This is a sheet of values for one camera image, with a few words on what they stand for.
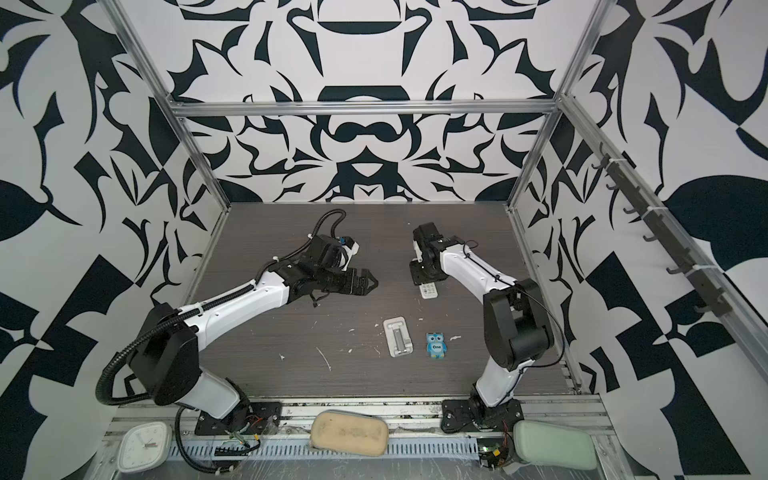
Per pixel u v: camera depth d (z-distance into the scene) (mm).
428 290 870
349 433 688
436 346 850
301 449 710
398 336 866
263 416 729
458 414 743
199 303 480
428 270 779
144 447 676
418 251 863
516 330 471
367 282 757
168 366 425
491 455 711
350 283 727
